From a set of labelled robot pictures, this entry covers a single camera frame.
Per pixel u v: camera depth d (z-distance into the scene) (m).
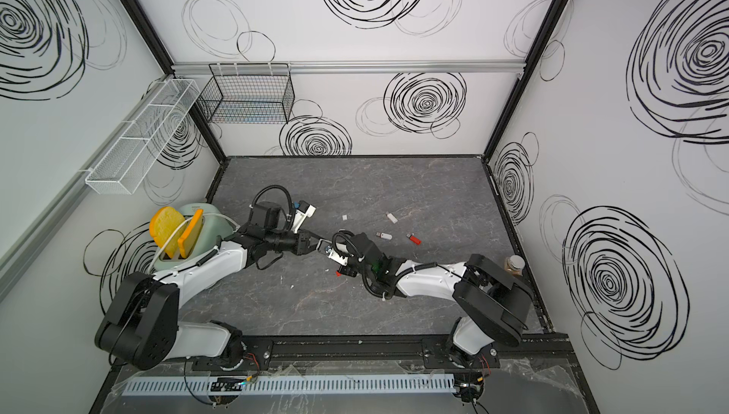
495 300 0.43
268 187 0.70
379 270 0.65
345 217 1.02
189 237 0.72
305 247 0.74
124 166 0.72
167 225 0.77
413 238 0.96
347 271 0.75
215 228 0.85
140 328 0.42
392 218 1.02
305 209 0.77
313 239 0.79
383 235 0.95
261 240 0.67
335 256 0.71
